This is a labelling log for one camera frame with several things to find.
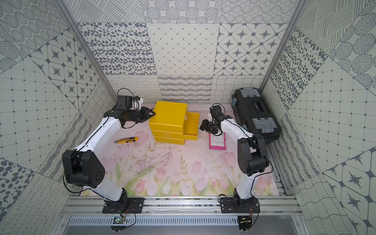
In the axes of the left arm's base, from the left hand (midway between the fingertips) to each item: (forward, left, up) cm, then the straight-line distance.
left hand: (152, 112), depth 85 cm
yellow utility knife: (-6, +21, -22) cm, 31 cm away
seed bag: (-7, -41, -22) cm, 47 cm away
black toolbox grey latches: (+9, -63, -7) cm, 64 cm away
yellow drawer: (-2, -23, -14) cm, 28 cm away
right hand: (-2, -31, -14) cm, 34 cm away
